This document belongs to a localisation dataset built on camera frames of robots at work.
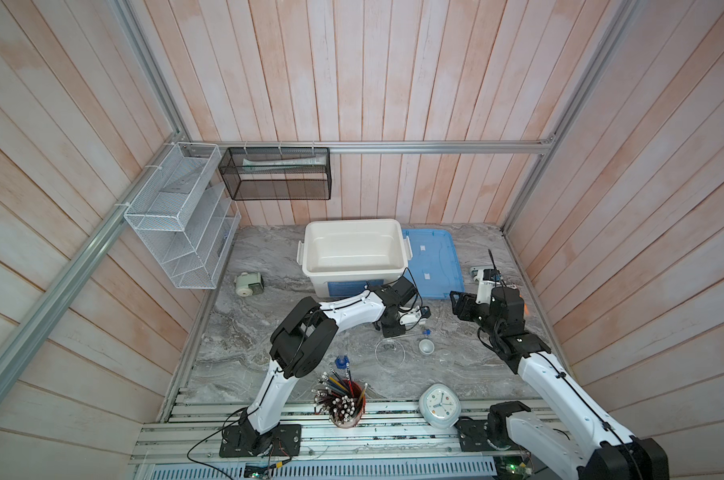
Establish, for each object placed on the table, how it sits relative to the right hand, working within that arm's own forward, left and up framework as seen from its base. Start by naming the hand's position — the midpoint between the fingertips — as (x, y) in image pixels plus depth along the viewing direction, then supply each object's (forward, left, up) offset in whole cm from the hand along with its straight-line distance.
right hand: (459, 292), depth 84 cm
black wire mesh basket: (+44, +60, +9) cm, 75 cm away
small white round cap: (-10, +8, -14) cm, 19 cm away
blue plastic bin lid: (+23, +1, -16) cm, 28 cm away
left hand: (-4, +18, -15) cm, 23 cm away
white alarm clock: (-27, +7, -13) cm, 31 cm away
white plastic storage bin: (+22, +35, -12) cm, 43 cm away
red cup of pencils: (-30, +31, +3) cm, 44 cm away
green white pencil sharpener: (+8, +66, -9) cm, 68 cm away
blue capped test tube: (-5, +7, -16) cm, 18 cm away
